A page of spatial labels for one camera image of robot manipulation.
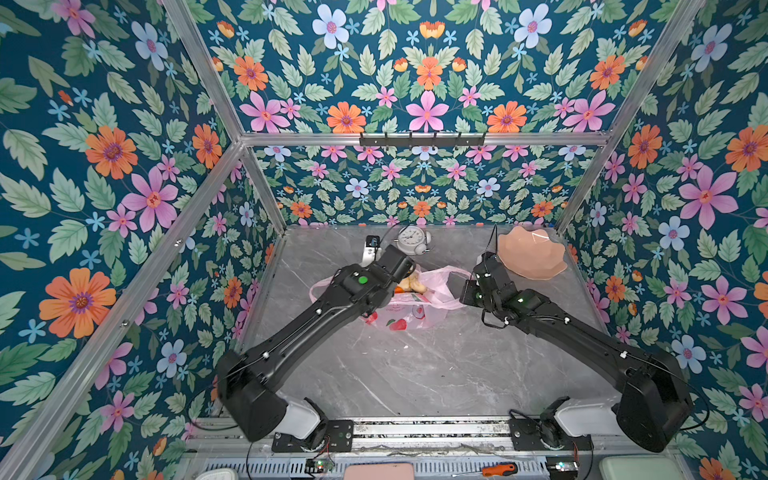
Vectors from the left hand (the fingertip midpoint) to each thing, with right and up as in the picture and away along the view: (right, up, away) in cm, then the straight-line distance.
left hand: (376, 273), depth 75 cm
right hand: (+24, -4, +9) cm, 26 cm away
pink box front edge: (+1, -46, -7) cm, 46 cm away
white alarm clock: (+10, +10, +36) cm, 39 cm away
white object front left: (-35, -45, -9) cm, 58 cm away
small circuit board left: (-13, -46, -5) cm, 48 cm away
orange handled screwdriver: (+30, -45, -7) cm, 55 cm away
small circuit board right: (+47, -46, -5) cm, 66 cm away
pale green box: (+61, -44, -8) cm, 75 cm away
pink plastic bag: (+20, -4, +5) cm, 21 cm away
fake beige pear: (+10, -4, +20) cm, 23 cm away
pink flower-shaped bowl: (+54, +5, +33) cm, 63 cm away
